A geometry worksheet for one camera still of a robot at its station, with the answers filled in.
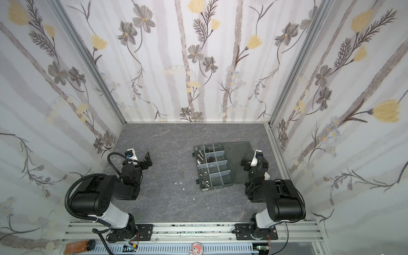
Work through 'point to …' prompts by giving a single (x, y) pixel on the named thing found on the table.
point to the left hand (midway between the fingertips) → (141, 152)
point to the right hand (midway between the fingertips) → (256, 154)
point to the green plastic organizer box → (219, 164)
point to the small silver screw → (183, 189)
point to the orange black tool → (80, 246)
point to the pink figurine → (196, 248)
